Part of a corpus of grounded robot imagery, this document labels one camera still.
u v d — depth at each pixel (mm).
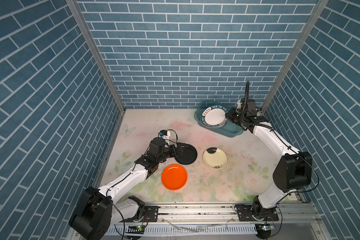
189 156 940
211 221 728
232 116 788
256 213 670
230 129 1081
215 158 942
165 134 739
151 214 742
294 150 476
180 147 980
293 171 452
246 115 671
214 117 929
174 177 861
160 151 642
